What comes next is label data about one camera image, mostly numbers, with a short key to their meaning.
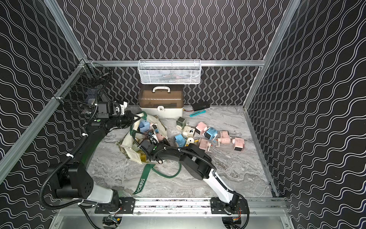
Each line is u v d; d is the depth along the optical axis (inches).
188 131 39.5
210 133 38.2
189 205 30.1
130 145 30.6
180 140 36.5
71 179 16.5
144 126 36.3
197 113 45.6
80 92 36.3
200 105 47.4
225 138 37.5
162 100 44.7
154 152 27.8
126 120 28.3
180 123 39.5
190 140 36.2
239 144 36.3
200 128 39.5
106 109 24.8
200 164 21.4
